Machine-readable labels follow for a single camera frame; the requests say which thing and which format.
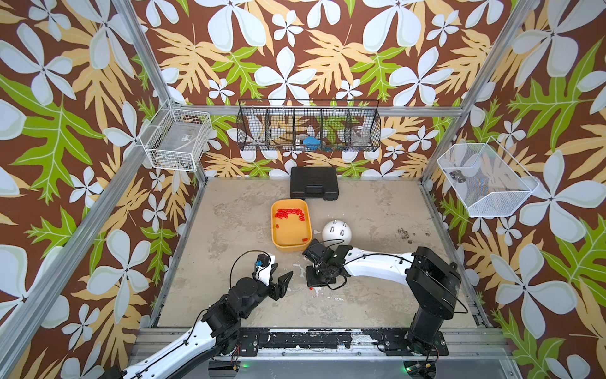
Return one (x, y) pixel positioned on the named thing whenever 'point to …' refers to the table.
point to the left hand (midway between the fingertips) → (286, 267)
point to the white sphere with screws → (336, 233)
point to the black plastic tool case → (314, 181)
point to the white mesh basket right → (485, 179)
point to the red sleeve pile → (282, 213)
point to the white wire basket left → (176, 138)
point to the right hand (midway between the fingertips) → (305, 282)
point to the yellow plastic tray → (290, 225)
